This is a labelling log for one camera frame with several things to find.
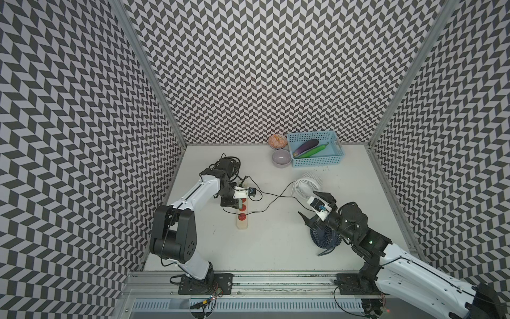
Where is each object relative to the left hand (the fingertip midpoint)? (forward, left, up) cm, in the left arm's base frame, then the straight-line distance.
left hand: (232, 198), depth 88 cm
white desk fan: (+7, -34, 0) cm, 34 cm away
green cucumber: (+29, -39, -3) cm, 49 cm away
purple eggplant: (+35, -38, -2) cm, 52 cm away
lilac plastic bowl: (+27, -24, -4) cm, 36 cm away
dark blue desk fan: (-17, -38, 0) cm, 42 cm away
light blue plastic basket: (+33, -44, -3) cm, 55 cm away
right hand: (-8, -32, +10) cm, 34 cm away
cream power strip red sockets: (-6, -4, -4) cm, 9 cm away
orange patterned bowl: (+42, -22, -6) cm, 48 cm away
